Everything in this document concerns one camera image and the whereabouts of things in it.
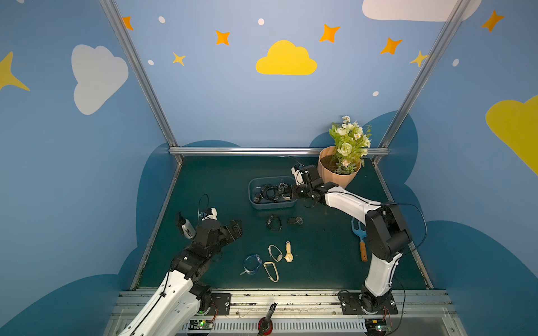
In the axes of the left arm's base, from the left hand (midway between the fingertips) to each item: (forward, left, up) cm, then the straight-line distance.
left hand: (239, 225), depth 79 cm
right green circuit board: (-30, -50, -14) cm, 60 cm away
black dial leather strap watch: (+23, -18, -6) cm, 30 cm away
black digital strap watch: (+9, -14, -14) cm, 22 cm away
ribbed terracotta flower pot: (+37, -40, -2) cm, 55 cm away
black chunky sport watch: (+25, -11, -12) cm, 30 cm away
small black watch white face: (+19, -6, -10) cm, 22 cm away
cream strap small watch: (-7, -20, -12) cm, 25 cm away
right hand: (+22, -22, -3) cm, 31 cm away
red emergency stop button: (-32, -13, -4) cm, 35 cm away
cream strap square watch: (-14, -12, -13) cm, 23 cm away
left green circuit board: (-31, +11, -14) cm, 36 cm away
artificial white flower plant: (+32, -47, +14) cm, 58 cm away
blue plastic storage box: (+29, -6, -10) cm, 31 cm away
